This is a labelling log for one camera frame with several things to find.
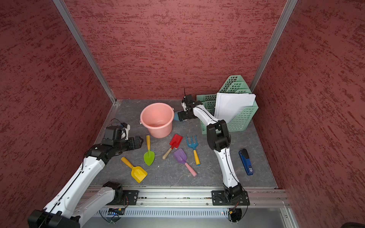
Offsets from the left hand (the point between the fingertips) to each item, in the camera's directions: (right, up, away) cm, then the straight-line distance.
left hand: (135, 144), depth 79 cm
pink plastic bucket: (+7, +15, +26) cm, 31 cm away
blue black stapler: (+66, -12, +5) cm, 67 cm away
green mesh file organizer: (+64, +38, +18) cm, 77 cm away
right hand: (+29, +15, +24) cm, 40 cm away
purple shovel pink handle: (+26, -10, +8) cm, 29 cm away
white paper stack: (+55, +23, +7) cm, 60 cm away
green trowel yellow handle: (+5, -10, +10) cm, 15 cm away
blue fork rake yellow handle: (+34, -4, +15) cm, 38 cm away
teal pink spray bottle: (+22, +15, +19) cm, 33 cm away
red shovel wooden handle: (+21, -3, +16) cm, 26 cm away
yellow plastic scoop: (+1, -17, +2) cm, 18 cm away
